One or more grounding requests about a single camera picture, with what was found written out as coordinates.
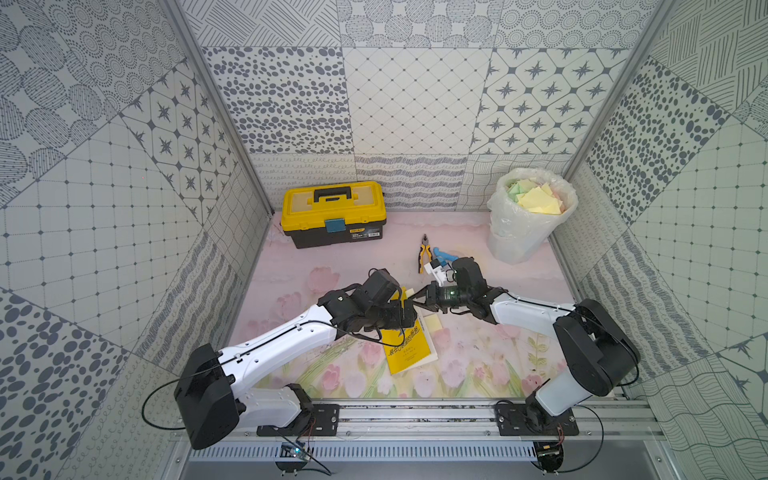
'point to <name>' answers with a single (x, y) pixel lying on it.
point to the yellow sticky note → (433, 323)
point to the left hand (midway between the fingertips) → (405, 309)
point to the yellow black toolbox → (325, 214)
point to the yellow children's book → (410, 346)
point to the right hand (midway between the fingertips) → (409, 303)
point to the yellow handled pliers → (421, 258)
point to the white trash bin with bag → (516, 233)
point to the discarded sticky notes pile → (535, 196)
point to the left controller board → (293, 458)
